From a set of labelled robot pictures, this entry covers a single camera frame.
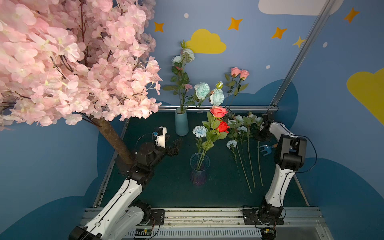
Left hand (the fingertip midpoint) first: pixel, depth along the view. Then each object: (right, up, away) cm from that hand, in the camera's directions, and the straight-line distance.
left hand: (175, 135), depth 74 cm
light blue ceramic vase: (+1, +7, +24) cm, 25 cm away
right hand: (+57, -3, +30) cm, 64 cm away
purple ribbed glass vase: (+12, -14, +3) cm, 19 cm away
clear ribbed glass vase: (+32, +13, +22) cm, 41 cm away
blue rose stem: (+53, +11, +39) cm, 67 cm away
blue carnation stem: (+34, -7, +26) cm, 43 cm away
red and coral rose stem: (+20, +3, -5) cm, 21 cm away
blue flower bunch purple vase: (+57, +6, +38) cm, 68 cm away
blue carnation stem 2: (+40, -20, +20) cm, 49 cm away
